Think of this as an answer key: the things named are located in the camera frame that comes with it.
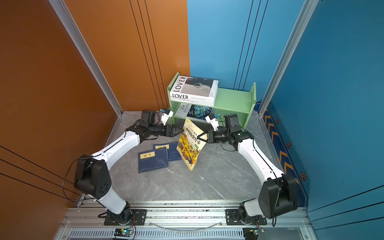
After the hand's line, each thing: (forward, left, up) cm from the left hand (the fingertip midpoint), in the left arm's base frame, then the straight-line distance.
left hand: (180, 129), depth 82 cm
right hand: (-8, -10, +3) cm, 13 cm away
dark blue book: (-9, +18, -20) cm, 28 cm away
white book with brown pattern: (+15, -9, +7) cm, 19 cm away
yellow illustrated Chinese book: (-9, -6, -4) cm, 11 cm away
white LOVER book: (+22, -7, +12) cm, 26 cm away
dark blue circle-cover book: (+24, -7, -9) cm, 26 cm away
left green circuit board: (-45, +25, -23) cm, 57 cm away
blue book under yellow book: (-3, +6, -21) cm, 22 cm away
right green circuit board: (-45, -37, -23) cm, 62 cm away
